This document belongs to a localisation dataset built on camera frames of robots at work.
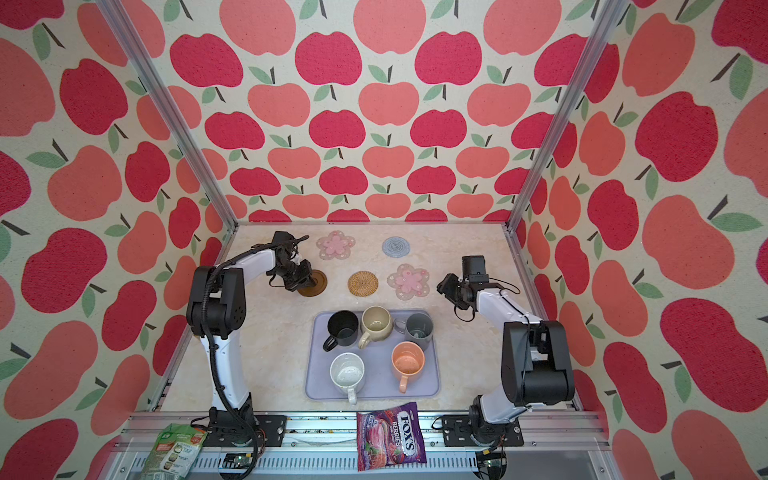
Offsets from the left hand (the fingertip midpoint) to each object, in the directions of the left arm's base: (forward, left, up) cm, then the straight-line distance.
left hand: (321, 282), depth 102 cm
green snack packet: (-49, +28, +1) cm, 56 cm away
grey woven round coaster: (+17, -27, -1) cm, 32 cm away
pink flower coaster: (+19, -4, -2) cm, 19 cm away
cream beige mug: (-16, -19, 0) cm, 25 cm away
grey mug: (-19, -32, +4) cm, 38 cm away
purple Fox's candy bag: (-47, -23, +2) cm, 52 cm away
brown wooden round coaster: (-2, +1, -1) cm, 2 cm away
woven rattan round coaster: (+1, -15, -2) cm, 15 cm away
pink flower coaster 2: (+1, -31, -1) cm, 31 cm away
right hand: (-6, -43, +6) cm, 44 cm away
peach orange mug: (-27, -28, 0) cm, 39 cm away
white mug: (-31, -11, +1) cm, 33 cm away
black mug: (-18, -10, +3) cm, 21 cm away
